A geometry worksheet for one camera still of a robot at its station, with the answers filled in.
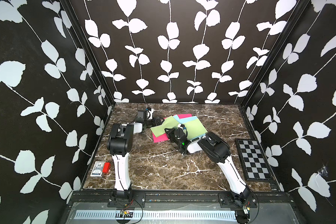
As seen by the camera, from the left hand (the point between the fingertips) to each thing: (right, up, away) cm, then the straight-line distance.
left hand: (161, 118), depth 105 cm
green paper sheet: (+6, -3, +2) cm, 7 cm away
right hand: (+1, -6, -6) cm, 8 cm away
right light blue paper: (+19, -1, +6) cm, 20 cm away
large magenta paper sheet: (+1, -14, -7) cm, 15 cm away
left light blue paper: (+16, -2, +4) cm, 16 cm away
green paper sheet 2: (+26, -8, +2) cm, 27 cm away
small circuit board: (-16, -49, -34) cm, 62 cm away
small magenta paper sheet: (+19, +2, +10) cm, 21 cm away
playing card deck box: (-37, -30, -21) cm, 52 cm away
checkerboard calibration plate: (+61, -28, -20) cm, 70 cm away
